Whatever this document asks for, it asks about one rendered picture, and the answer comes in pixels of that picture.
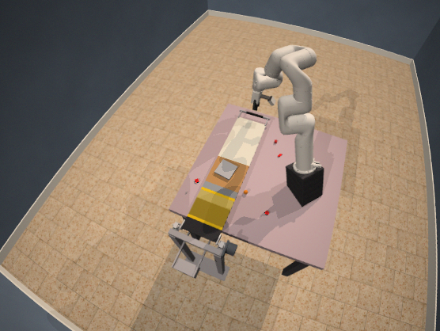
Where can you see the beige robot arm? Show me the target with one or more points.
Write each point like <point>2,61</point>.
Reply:
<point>290,107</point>

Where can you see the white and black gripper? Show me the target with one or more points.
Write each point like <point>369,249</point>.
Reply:
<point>256,99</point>

